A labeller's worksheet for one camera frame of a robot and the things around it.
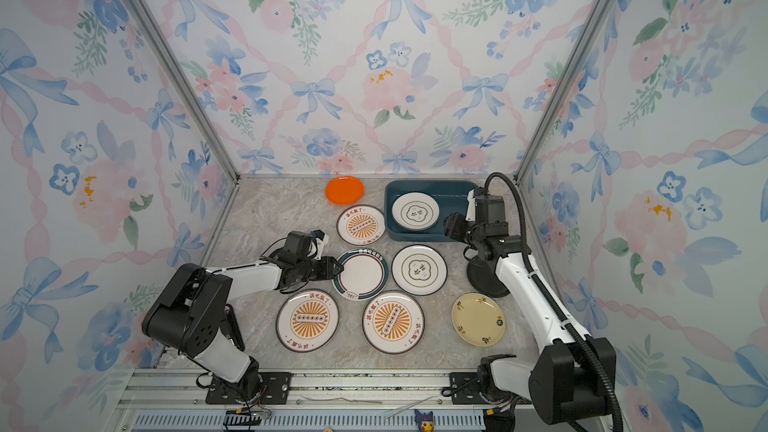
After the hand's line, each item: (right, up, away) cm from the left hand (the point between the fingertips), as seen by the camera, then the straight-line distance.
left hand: (341, 267), depth 94 cm
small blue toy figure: (+23, -30, -26) cm, 46 cm away
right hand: (+33, +15, -10) cm, 38 cm away
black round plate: (+43, -2, -3) cm, 43 cm away
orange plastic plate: (-3, +25, +24) cm, 35 cm away
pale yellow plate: (+42, -15, -4) cm, 44 cm away
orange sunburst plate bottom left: (-8, -13, -9) cm, 18 cm away
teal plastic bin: (+39, +23, +21) cm, 50 cm away
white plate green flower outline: (+25, +17, +16) cm, 34 cm away
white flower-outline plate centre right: (+25, -1, +1) cm, 25 cm away
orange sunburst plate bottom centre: (+16, -14, -10) cm, 23 cm away
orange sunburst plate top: (+5, +12, +12) cm, 18 cm away
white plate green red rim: (+8, -2, 0) cm, 8 cm away
